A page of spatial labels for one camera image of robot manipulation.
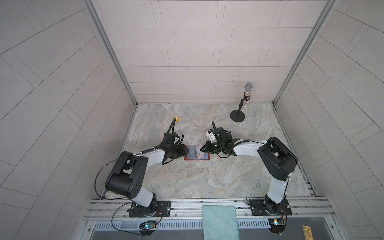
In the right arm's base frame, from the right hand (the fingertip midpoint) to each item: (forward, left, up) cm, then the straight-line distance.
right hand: (200, 150), depth 89 cm
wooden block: (-41, -45, -3) cm, 61 cm away
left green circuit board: (-35, +24, +1) cm, 42 cm away
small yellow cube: (+27, +15, 0) cm, 30 cm away
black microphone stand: (+27, -30, -2) cm, 40 cm away
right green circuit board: (-38, -33, -5) cm, 51 cm away
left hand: (+2, +6, -1) cm, 6 cm away
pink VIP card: (-2, 0, 0) cm, 2 cm away
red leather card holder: (-1, +3, -1) cm, 4 cm away
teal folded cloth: (-35, -7, -2) cm, 36 cm away
